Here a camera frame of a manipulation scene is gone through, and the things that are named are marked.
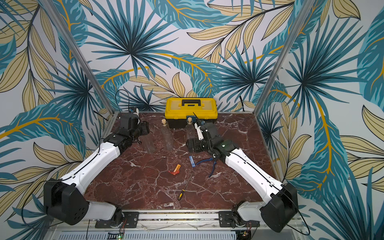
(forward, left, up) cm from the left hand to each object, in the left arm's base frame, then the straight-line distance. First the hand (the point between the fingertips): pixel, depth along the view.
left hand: (143, 125), depth 82 cm
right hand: (-9, -28, -1) cm, 29 cm away
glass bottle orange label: (-2, -12, -7) cm, 14 cm away
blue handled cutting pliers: (-8, -37, -22) cm, 44 cm away
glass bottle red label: (0, -26, -4) cm, 26 cm away
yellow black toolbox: (+19, -17, -7) cm, 26 cm away
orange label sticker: (-15, -18, -23) cm, 33 cm away
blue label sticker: (-9, -27, -23) cm, 37 cm away
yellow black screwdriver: (-28, -23, -22) cm, 42 cm away
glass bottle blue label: (0, +1, -17) cm, 17 cm away
